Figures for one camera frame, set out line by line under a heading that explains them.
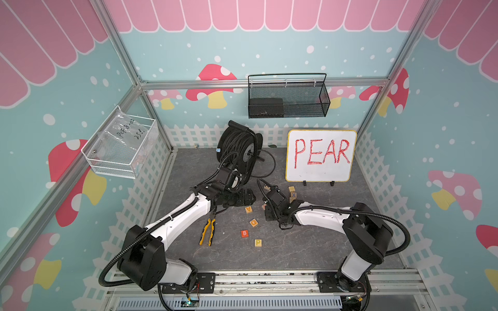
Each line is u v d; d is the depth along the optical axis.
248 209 0.94
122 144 0.72
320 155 0.97
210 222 0.89
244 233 0.85
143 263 0.41
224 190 0.64
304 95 0.94
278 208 0.68
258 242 0.83
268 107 0.85
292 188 1.01
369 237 0.46
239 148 0.90
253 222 0.89
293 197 0.97
